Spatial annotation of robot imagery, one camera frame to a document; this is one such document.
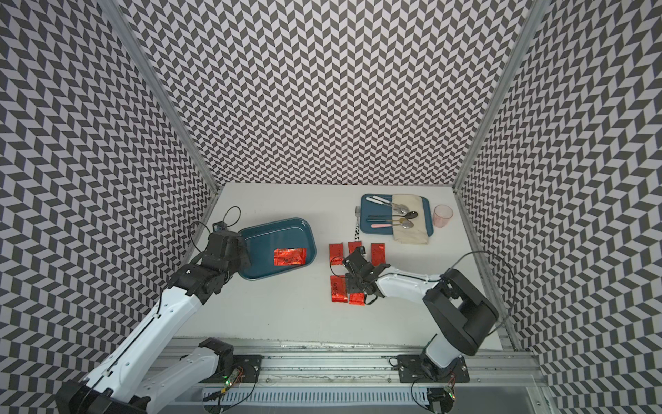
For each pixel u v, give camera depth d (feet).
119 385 1.25
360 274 2.24
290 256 2.71
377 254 3.17
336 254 3.15
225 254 1.90
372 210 3.70
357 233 3.37
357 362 2.49
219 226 2.19
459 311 1.46
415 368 2.41
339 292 2.84
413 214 3.45
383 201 3.86
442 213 3.38
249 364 2.41
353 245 3.25
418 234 3.36
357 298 2.84
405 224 3.47
